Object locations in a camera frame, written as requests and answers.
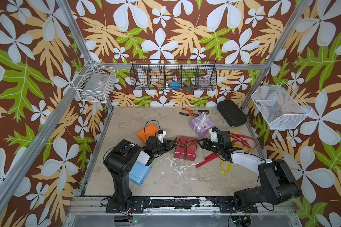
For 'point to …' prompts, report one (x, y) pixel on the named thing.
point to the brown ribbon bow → (178, 142)
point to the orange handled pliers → (191, 114)
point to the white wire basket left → (94, 82)
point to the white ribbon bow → (204, 121)
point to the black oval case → (232, 113)
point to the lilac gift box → (204, 131)
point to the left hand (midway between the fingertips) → (177, 142)
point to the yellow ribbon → (233, 131)
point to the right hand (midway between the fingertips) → (200, 141)
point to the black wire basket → (173, 74)
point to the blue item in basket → (175, 85)
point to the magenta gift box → (179, 151)
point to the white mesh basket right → (282, 108)
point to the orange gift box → (150, 130)
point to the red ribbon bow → (240, 140)
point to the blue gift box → (138, 172)
